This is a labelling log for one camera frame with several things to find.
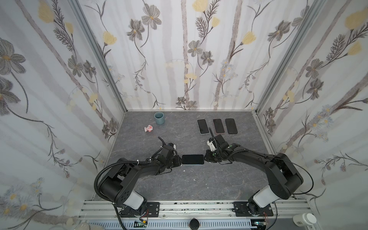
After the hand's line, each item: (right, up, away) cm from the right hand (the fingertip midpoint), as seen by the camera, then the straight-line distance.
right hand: (201, 155), depth 88 cm
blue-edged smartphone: (-5, -3, +3) cm, 7 cm away
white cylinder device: (+45, -25, -23) cm, 57 cm away
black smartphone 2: (+26, +18, +23) cm, 39 cm away
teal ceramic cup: (-30, +24, +20) cm, 43 cm away
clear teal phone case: (-6, -7, +3) cm, 9 cm away
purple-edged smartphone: (+16, +18, +23) cm, 34 cm away
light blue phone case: (0, +16, +20) cm, 26 cm away
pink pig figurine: (-37, +16, +17) cm, 44 cm away
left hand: (-13, -2, +4) cm, 14 cm away
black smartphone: (+4, +17, +25) cm, 30 cm away
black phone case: (+26, +18, +23) cm, 39 cm away
